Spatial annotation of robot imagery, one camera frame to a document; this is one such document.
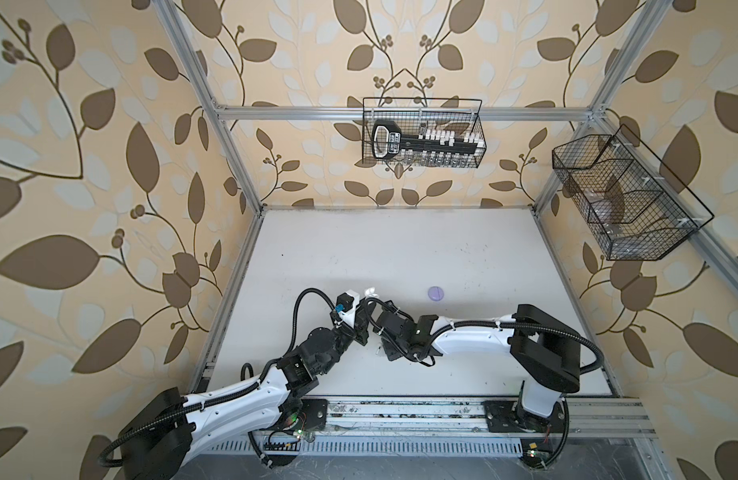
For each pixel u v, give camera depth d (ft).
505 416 2.42
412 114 2.97
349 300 2.11
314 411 2.47
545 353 1.50
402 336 2.15
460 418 2.47
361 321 2.22
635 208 2.40
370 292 2.52
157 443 1.38
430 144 2.72
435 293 3.14
